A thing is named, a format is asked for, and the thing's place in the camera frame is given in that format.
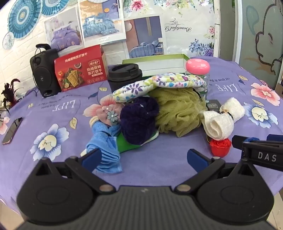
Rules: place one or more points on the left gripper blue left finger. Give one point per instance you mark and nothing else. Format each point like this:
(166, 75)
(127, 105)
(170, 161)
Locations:
(90, 160)

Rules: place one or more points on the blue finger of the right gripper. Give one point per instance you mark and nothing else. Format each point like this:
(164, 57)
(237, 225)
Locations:
(241, 141)
(273, 137)

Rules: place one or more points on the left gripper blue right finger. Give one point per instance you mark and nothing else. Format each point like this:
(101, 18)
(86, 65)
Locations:
(197, 160)

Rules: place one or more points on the red fabric rose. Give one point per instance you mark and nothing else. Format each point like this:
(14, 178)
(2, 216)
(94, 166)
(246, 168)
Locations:
(220, 148)

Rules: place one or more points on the white towel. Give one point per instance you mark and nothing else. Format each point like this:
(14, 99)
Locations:
(220, 125)

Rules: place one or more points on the blue towel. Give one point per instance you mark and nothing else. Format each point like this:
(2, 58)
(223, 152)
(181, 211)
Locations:
(106, 166)

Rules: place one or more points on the pink lace drawstring pouch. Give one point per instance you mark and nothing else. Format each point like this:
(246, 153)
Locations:
(109, 115)

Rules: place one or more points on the olive green bath pouf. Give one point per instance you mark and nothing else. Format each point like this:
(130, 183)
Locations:
(180, 110)

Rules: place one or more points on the dark purple knitted item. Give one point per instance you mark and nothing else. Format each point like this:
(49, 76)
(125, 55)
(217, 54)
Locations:
(137, 119)

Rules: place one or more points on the floral oven mitt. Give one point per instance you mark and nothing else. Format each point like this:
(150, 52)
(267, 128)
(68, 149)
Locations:
(168, 80)

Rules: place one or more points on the small black packet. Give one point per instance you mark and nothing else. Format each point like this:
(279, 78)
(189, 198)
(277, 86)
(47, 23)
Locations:
(213, 105)

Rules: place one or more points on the clear jar pink lid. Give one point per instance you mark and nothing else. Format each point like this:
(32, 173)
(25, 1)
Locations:
(201, 68)

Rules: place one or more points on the black smartphone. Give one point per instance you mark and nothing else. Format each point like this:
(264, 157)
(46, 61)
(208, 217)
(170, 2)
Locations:
(11, 131)

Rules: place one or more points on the black lidded coffee cup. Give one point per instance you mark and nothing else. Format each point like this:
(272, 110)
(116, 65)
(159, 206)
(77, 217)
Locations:
(122, 75)

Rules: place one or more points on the red cracker box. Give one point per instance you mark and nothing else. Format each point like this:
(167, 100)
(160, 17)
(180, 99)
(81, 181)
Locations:
(81, 68)

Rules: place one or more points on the green white cardboard tray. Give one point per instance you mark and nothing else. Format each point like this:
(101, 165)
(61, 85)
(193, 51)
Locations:
(160, 64)

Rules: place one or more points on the dark red feather decoration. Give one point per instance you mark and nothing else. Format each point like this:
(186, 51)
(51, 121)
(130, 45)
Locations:
(9, 95)

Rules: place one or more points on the black speaker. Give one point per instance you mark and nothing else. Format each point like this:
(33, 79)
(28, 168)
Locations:
(43, 69)

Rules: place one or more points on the purple bedding poster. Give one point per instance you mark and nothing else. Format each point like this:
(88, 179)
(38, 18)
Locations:
(63, 30)

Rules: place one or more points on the blue bedding poster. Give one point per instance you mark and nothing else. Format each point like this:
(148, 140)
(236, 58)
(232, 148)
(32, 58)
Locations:
(102, 22)

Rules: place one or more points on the white floral fabric package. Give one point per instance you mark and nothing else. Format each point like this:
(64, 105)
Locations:
(169, 27)

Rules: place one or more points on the blue paper fan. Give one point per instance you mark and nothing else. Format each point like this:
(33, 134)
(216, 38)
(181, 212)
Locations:
(23, 17)

